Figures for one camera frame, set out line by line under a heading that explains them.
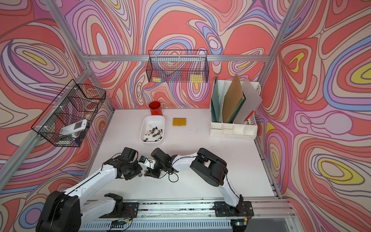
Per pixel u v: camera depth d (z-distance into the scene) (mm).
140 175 828
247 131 1007
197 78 822
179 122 1113
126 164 646
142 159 759
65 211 397
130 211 719
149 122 1083
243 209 708
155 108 1085
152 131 1046
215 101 1056
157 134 1042
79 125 677
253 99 845
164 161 712
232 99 1018
